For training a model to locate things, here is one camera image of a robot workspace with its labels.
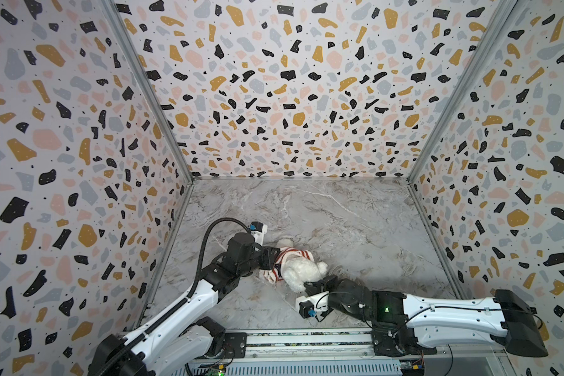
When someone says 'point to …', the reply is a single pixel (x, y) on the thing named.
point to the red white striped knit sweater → (276, 274)
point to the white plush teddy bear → (298, 270)
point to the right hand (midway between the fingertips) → (305, 279)
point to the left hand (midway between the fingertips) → (282, 247)
